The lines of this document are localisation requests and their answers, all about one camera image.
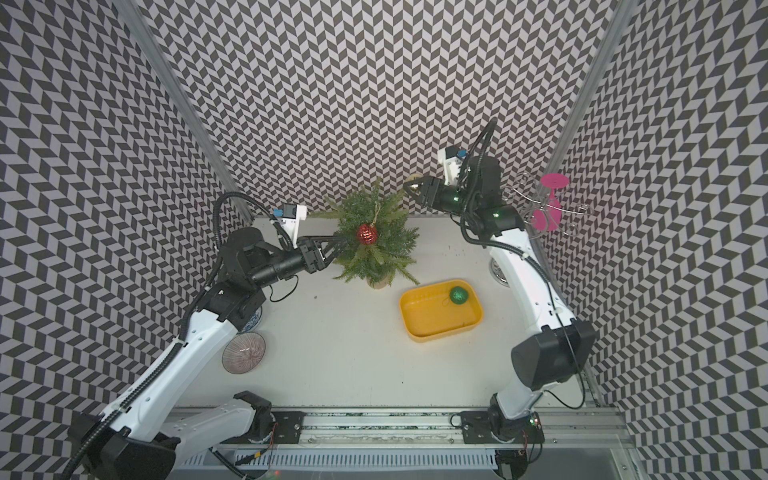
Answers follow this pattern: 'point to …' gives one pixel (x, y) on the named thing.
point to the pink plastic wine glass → (550, 217)
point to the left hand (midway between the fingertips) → (343, 244)
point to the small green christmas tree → (392, 250)
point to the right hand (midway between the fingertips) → (412, 193)
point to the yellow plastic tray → (429, 314)
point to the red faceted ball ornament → (367, 234)
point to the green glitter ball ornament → (459, 295)
